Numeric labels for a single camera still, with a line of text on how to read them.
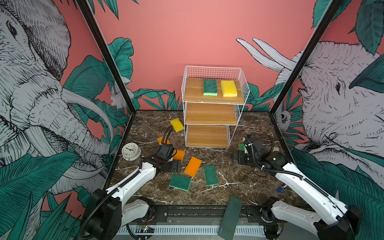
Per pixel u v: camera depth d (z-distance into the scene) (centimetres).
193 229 70
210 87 73
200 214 75
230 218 73
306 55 86
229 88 72
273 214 62
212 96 71
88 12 71
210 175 86
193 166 91
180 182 84
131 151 93
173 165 76
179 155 94
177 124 108
